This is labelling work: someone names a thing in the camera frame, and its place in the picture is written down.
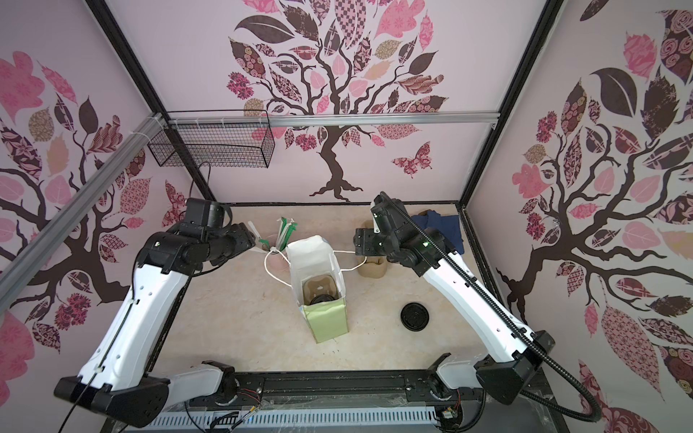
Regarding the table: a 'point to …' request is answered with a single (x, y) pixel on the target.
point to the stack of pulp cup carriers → (374, 267)
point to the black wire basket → (217, 138)
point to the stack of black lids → (414, 317)
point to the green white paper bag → (311, 255)
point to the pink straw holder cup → (277, 262)
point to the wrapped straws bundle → (285, 230)
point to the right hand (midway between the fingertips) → (366, 235)
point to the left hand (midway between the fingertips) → (247, 245)
